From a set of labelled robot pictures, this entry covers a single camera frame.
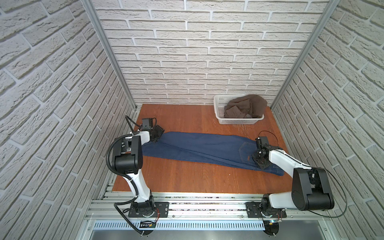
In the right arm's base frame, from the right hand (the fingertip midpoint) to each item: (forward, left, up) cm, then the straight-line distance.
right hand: (256, 159), depth 91 cm
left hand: (+26, +60, +3) cm, 65 cm away
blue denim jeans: (+6, +17, 0) cm, 18 cm away
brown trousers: (+39, 0, +6) cm, 40 cm away
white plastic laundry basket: (+49, +14, +4) cm, 51 cm away
